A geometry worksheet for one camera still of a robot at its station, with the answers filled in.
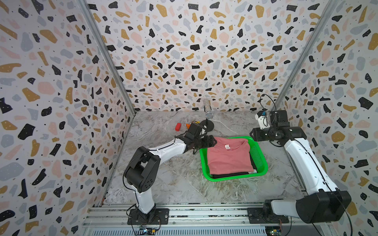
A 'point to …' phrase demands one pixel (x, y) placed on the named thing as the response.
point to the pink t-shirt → (229, 156)
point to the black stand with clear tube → (208, 125)
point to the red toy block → (177, 127)
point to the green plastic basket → (257, 156)
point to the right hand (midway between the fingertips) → (254, 132)
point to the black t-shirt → (255, 171)
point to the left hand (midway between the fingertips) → (214, 142)
